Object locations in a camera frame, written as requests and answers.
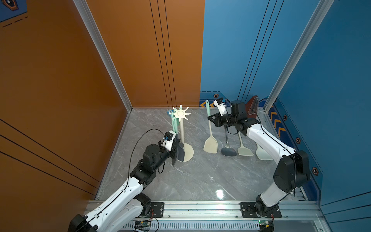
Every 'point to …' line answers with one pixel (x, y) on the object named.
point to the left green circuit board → (140, 224)
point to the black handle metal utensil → (228, 150)
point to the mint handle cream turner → (210, 145)
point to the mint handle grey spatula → (180, 154)
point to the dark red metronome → (251, 107)
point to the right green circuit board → (264, 223)
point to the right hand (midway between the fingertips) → (209, 117)
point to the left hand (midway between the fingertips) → (178, 137)
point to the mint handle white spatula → (243, 151)
